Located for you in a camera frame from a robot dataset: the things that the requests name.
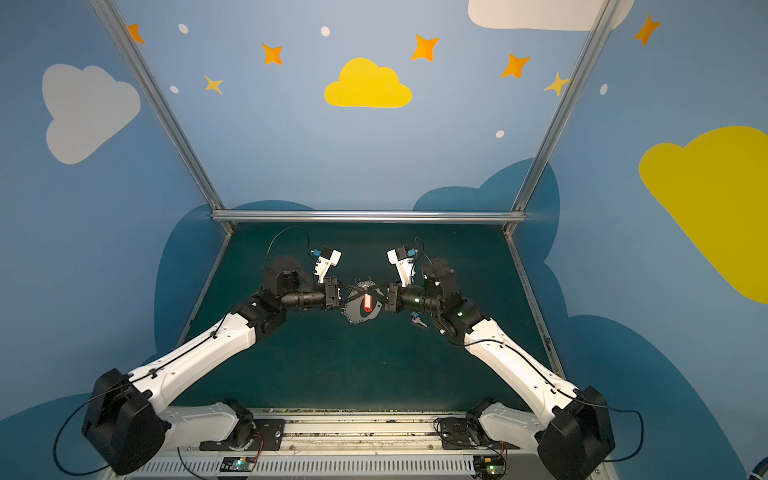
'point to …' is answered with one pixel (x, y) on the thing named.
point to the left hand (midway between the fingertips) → (365, 295)
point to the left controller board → (237, 464)
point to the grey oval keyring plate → (351, 310)
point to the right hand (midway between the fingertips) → (370, 288)
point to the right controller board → (488, 467)
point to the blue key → (416, 318)
